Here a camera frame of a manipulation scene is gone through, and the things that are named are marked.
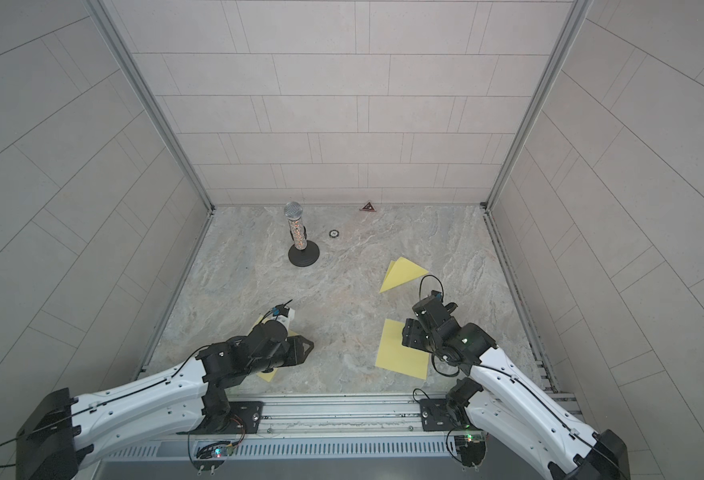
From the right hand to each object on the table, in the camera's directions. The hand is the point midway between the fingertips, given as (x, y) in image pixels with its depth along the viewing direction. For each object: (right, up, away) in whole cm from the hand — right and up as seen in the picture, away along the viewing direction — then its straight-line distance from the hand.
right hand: (411, 336), depth 78 cm
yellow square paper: (-1, +15, +15) cm, 22 cm away
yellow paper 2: (-38, -10, -1) cm, 39 cm away
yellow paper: (-4, -6, +3) cm, 8 cm away
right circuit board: (+13, -22, -10) cm, 28 cm away
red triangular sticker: (-11, +38, +38) cm, 54 cm away
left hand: (-25, -3, 0) cm, 25 cm away
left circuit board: (-46, -22, -13) cm, 53 cm away
